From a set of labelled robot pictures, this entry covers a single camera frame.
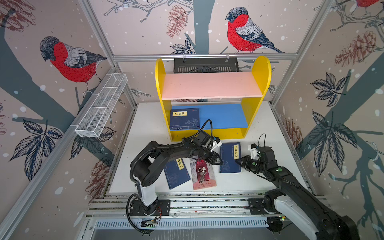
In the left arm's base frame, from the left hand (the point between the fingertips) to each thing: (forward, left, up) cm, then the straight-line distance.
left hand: (219, 162), depth 82 cm
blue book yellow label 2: (+8, -7, -3) cm, 11 cm away
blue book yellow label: (-3, +25, -8) cm, 26 cm away
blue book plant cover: (+24, +20, +9) cm, 33 cm away
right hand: (0, -9, 0) cm, 9 cm away
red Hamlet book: (-4, +9, -7) cm, 12 cm away
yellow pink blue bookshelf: (+55, -11, -8) cm, 57 cm away
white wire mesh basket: (+12, +63, +24) cm, 68 cm away
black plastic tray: (+58, +6, +26) cm, 64 cm away
